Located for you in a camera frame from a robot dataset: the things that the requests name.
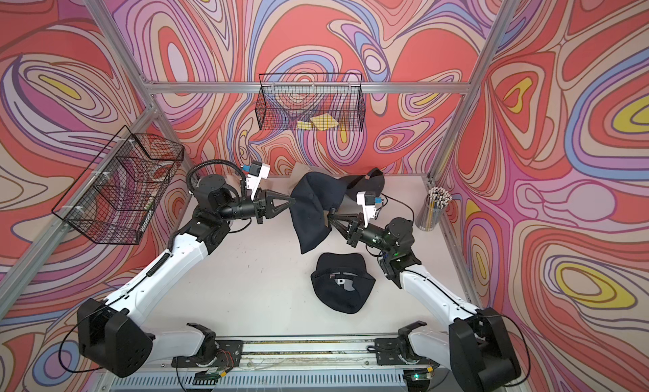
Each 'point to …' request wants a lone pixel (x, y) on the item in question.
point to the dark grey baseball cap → (373, 181)
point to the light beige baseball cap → (300, 171)
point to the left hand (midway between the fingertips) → (294, 205)
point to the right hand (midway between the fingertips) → (329, 224)
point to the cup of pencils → (430, 213)
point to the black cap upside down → (341, 281)
